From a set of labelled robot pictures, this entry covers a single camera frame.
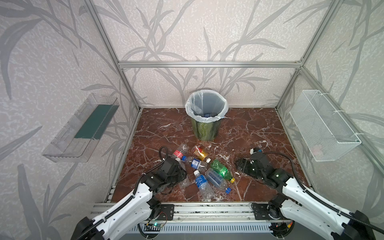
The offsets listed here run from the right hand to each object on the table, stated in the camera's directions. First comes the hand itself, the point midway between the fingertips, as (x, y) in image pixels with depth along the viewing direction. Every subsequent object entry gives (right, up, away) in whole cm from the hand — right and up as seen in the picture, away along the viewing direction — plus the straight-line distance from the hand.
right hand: (238, 160), depth 83 cm
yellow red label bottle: (-23, +4, +7) cm, 24 cm away
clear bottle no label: (-28, -11, -2) cm, 30 cm away
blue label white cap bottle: (-18, -17, -2) cm, 25 cm away
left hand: (-29, -6, -1) cm, 29 cm away
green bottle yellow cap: (-8, -6, 0) cm, 10 cm away
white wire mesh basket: (+33, +16, -20) cm, 41 cm away
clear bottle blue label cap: (-16, +26, +18) cm, 36 cm away
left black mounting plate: (-38, -24, -9) cm, 46 cm away
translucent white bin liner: (-18, +32, +18) cm, 41 cm away
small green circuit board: (-43, -28, -12) cm, 52 cm away
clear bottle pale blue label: (-13, -9, -2) cm, 16 cm away
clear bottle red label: (-33, +4, +9) cm, 35 cm away
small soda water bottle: (-23, -3, +2) cm, 23 cm away
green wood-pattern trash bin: (-18, +16, +9) cm, 25 cm away
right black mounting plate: (+8, -22, -10) cm, 26 cm away
